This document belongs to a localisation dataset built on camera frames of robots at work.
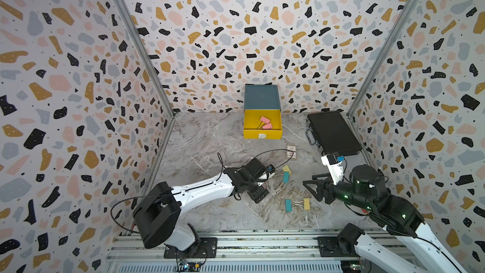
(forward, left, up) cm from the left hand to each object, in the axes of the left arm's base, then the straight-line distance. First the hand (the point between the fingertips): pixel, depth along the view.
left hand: (262, 186), depth 83 cm
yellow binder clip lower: (-6, -20, -7) cm, 22 cm away
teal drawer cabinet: (+44, +1, +14) cm, 46 cm away
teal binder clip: (+7, -12, -6) cm, 15 cm away
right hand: (-7, -15, +19) cm, 25 cm away
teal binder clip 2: (-6, -12, -8) cm, 16 cm away
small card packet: (+24, -17, -7) cm, 30 cm away
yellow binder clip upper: (+12, -13, -6) cm, 18 cm away
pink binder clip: (+32, -3, +8) cm, 33 cm away
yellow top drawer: (+33, +4, +7) cm, 34 cm away
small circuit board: (-28, +28, -8) cm, 41 cm away
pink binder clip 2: (+28, -3, +8) cm, 29 cm away
